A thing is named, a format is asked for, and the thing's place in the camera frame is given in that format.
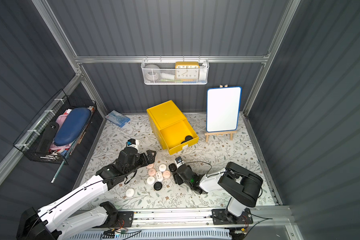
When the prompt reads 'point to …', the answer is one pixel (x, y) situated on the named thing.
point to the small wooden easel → (220, 133)
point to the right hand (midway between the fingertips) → (179, 169)
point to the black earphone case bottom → (157, 185)
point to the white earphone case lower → (150, 180)
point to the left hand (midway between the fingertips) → (150, 154)
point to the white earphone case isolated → (129, 192)
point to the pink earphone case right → (166, 174)
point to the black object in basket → (46, 141)
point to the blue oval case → (75, 119)
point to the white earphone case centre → (159, 175)
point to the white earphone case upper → (162, 167)
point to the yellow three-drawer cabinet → (172, 130)
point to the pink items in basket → (60, 119)
